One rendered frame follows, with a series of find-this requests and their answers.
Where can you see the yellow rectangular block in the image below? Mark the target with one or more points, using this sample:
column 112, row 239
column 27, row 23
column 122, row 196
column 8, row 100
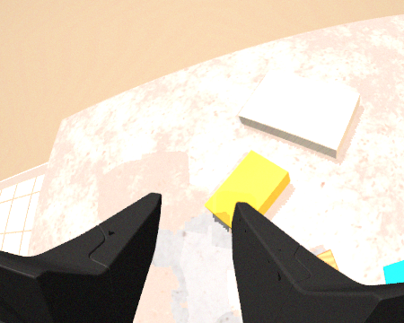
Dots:
column 256, row 181

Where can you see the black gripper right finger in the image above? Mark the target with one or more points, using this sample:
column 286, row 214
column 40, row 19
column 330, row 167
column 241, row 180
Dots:
column 280, row 281

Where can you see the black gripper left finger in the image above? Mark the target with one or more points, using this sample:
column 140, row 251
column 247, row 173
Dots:
column 97, row 277

